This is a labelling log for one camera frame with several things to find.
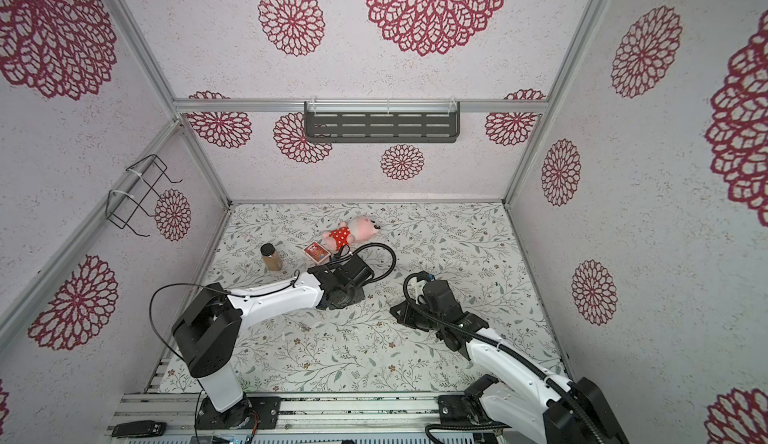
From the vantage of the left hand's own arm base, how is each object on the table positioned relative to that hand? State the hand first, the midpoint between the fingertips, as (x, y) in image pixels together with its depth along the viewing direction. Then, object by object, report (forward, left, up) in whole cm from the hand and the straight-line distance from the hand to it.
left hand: (355, 297), depth 89 cm
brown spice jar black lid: (+13, +27, +1) cm, 30 cm away
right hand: (-6, -10, +7) cm, 13 cm away
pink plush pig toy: (+25, 0, +2) cm, 25 cm away
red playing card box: (+19, +14, -3) cm, 24 cm away
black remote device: (-32, +49, -1) cm, 58 cm away
